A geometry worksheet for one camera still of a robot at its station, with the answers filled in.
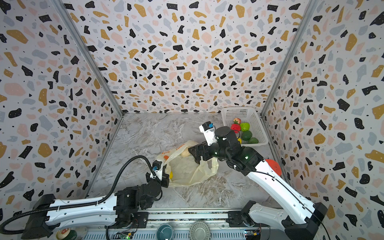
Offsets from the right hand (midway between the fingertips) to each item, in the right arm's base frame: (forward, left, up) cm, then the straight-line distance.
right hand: (193, 145), depth 65 cm
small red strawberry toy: (+41, -30, -29) cm, 59 cm away
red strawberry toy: (+33, -28, -28) cm, 51 cm away
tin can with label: (-31, +52, -21) cm, 64 cm away
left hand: (-3, +13, -12) cm, 18 cm away
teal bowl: (-29, +14, -31) cm, 44 cm away
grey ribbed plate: (-28, -3, -32) cm, 43 cm away
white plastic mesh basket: (+43, -38, -33) cm, 66 cm away
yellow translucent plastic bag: (+5, +9, -33) cm, 34 cm away
